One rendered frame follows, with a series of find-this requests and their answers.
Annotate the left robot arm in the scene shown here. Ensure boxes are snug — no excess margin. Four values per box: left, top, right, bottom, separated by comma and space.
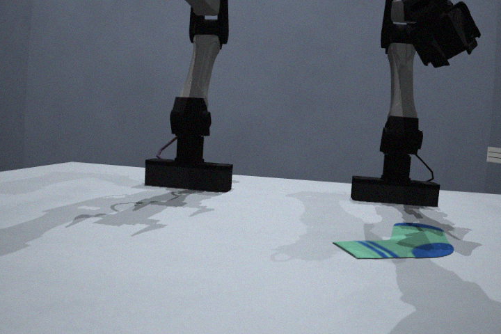
352, 0, 440, 189

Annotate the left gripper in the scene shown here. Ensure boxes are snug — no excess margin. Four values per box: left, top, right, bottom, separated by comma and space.
407, 0, 481, 68

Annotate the green and blue sock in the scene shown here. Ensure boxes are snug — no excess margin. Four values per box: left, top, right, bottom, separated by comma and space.
333, 223, 454, 258

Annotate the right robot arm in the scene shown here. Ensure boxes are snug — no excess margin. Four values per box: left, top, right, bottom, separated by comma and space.
145, 0, 233, 170

